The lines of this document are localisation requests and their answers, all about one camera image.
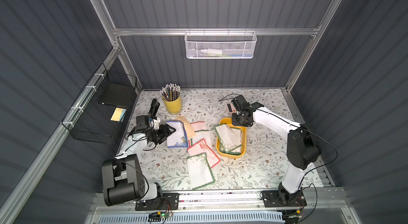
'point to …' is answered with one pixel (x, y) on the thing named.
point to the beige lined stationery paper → (189, 131)
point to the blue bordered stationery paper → (178, 138)
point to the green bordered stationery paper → (200, 135)
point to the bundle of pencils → (170, 92)
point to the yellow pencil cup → (173, 108)
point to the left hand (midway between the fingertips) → (172, 132)
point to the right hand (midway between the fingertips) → (235, 122)
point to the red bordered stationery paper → (198, 126)
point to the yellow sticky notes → (118, 114)
